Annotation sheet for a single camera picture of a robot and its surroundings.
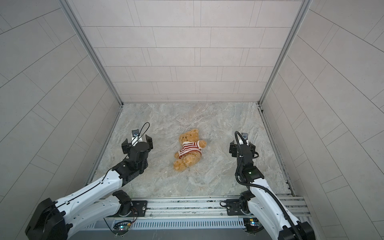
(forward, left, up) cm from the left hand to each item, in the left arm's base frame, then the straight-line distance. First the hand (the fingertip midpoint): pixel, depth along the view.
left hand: (142, 135), depth 79 cm
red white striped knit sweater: (-3, -25, -7) cm, 26 cm away
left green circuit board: (-40, +3, -13) cm, 42 cm away
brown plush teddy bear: (-6, -26, -7) cm, 28 cm away
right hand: (0, -53, -5) cm, 54 cm away
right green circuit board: (-37, -55, -16) cm, 68 cm away
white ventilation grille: (-37, -31, -16) cm, 51 cm away
